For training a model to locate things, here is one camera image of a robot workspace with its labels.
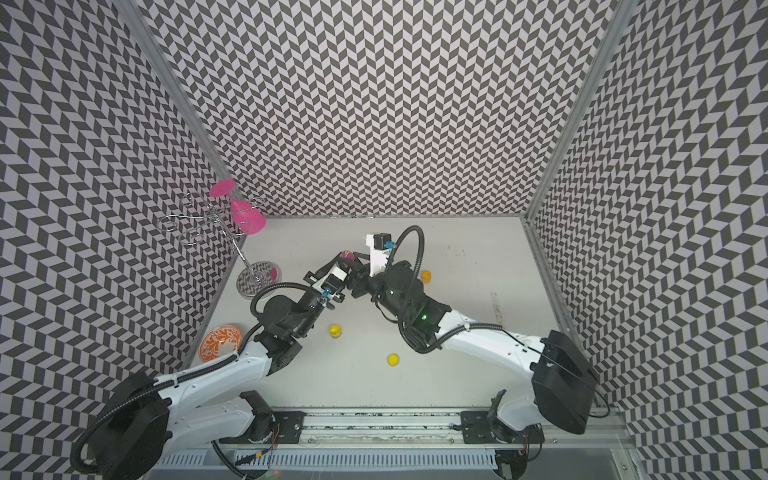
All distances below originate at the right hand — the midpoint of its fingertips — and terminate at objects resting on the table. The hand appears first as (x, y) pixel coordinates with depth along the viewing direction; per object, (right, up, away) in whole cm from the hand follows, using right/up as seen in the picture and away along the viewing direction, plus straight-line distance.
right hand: (345, 263), depth 69 cm
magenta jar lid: (+1, +2, -1) cm, 3 cm away
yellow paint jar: (-6, -21, +17) cm, 28 cm away
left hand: (-1, +2, +2) cm, 3 cm away
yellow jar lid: (+11, -29, +15) cm, 34 cm away
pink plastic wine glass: (-35, +12, +25) cm, 45 cm away
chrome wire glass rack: (-53, +13, +30) cm, 63 cm away
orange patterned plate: (-40, -24, +13) cm, 49 cm away
